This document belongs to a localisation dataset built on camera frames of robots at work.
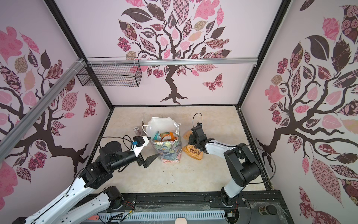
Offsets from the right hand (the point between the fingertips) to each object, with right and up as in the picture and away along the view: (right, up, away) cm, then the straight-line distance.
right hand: (192, 136), depth 95 cm
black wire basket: (-70, +51, +27) cm, 91 cm away
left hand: (-21, -2, -29) cm, 36 cm away
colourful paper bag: (-14, -6, -19) cm, 24 cm away
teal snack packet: (-24, 0, -6) cm, 24 cm away
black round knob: (+33, -31, -31) cm, 55 cm away
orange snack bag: (0, -9, -5) cm, 11 cm away
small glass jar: (-39, +3, +3) cm, 40 cm away
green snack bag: (-17, 0, -3) cm, 17 cm away
